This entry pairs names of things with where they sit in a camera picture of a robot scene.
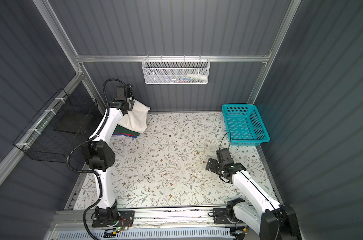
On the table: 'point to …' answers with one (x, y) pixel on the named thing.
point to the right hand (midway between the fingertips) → (215, 167)
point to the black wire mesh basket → (65, 123)
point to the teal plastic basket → (244, 125)
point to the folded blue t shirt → (125, 134)
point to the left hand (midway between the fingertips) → (121, 100)
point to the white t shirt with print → (136, 120)
